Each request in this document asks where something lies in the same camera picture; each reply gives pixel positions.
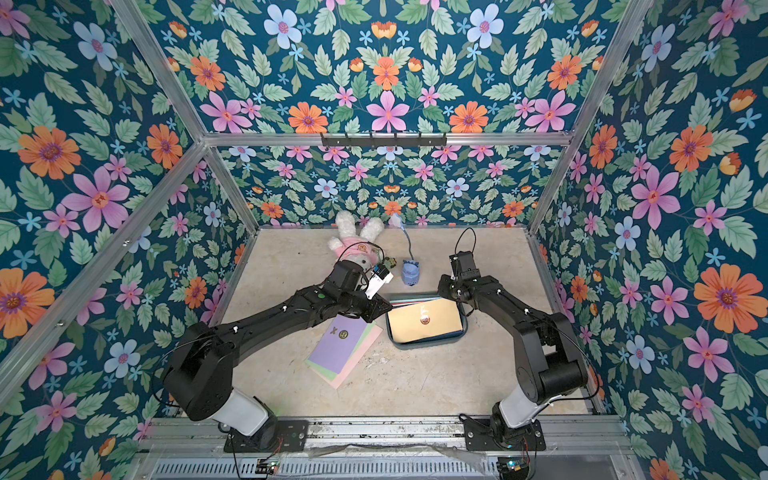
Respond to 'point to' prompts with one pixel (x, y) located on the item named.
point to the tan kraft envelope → (426, 319)
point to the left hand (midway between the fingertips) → (393, 304)
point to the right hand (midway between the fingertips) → (444, 285)
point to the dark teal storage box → (433, 341)
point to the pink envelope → (354, 359)
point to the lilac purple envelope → (337, 342)
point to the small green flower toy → (389, 263)
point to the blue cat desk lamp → (411, 270)
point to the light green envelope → (330, 374)
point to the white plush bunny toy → (357, 246)
